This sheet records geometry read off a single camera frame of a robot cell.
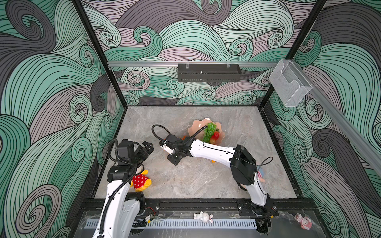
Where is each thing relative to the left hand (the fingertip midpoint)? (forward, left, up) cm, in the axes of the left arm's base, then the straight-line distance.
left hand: (149, 147), depth 78 cm
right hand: (-1, -12, -10) cm, 15 cm away
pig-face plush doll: (-13, -61, -10) cm, 63 cm away
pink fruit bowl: (+26, -28, -12) cm, 40 cm away
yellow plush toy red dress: (-14, +4, -11) cm, 19 cm away
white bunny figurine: (-29, -29, -12) cm, 43 cm away
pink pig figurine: (-31, -76, -11) cm, 82 cm away
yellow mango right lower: (-14, -30, +17) cm, 37 cm away
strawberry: (+16, -40, -12) cm, 45 cm away
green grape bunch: (+19, -35, -11) cm, 42 cm away
